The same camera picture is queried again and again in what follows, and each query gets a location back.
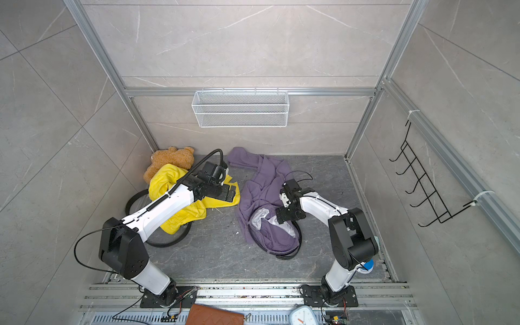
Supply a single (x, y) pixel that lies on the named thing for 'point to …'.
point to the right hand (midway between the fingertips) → (288, 217)
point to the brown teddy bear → (183, 158)
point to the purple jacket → (259, 196)
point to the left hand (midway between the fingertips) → (227, 188)
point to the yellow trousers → (164, 179)
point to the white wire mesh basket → (240, 109)
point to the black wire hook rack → (423, 183)
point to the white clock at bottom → (303, 315)
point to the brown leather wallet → (202, 315)
